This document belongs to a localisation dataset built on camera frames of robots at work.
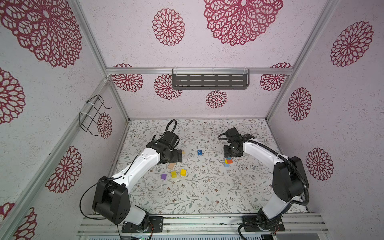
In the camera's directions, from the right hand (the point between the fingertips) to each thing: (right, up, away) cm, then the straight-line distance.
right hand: (228, 151), depth 91 cm
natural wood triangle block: (-28, -2, +9) cm, 30 cm away
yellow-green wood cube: (-33, -14, -1) cm, 36 cm away
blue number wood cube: (-17, -2, +9) cm, 19 cm away
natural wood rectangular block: (-35, -9, +3) cm, 37 cm away
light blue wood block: (-1, -9, +2) cm, 10 cm away
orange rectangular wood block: (+1, -6, +1) cm, 7 cm away
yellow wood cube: (-28, -13, -2) cm, 31 cm away
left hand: (-34, -4, -7) cm, 35 cm away
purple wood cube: (-40, -15, 0) cm, 42 cm away
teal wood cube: (+1, -5, +3) cm, 6 cm away
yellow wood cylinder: (-1, -6, +1) cm, 6 cm away
